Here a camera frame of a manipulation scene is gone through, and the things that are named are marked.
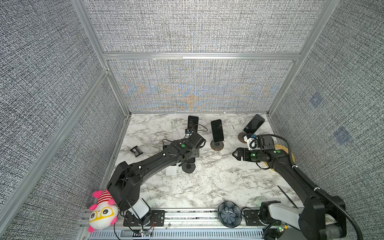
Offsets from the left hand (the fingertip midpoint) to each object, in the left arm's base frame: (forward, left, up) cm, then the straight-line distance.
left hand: (191, 150), depth 85 cm
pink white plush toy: (-28, +42, -5) cm, 51 cm away
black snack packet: (+7, +35, -11) cm, 37 cm away
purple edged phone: (+20, -2, 0) cm, 20 cm away
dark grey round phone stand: (-5, +2, -11) cm, 13 cm away
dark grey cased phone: (+13, -16, +2) cm, 21 cm away
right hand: (-3, -27, -1) cm, 27 cm away
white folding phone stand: (-6, +12, -12) cm, 18 cm away
